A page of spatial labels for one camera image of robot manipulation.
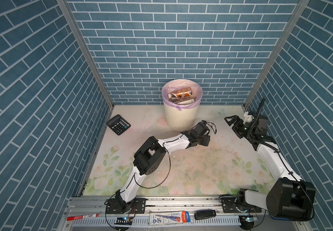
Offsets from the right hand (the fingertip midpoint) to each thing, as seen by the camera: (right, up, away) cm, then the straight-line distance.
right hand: (227, 120), depth 83 cm
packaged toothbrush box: (-34, -47, -13) cm, 60 cm away
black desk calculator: (-73, -3, +23) cm, 76 cm away
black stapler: (-17, -45, -15) cm, 50 cm away
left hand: (-10, -12, +10) cm, 19 cm away
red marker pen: (-76, -47, -14) cm, 90 cm away
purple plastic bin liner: (-30, +24, +16) cm, 42 cm away
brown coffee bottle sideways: (-29, +14, +15) cm, 36 cm away
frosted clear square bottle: (-21, +12, +8) cm, 25 cm away
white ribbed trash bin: (-27, -1, +11) cm, 29 cm away
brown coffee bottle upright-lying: (-26, +18, +13) cm, 34 cm away
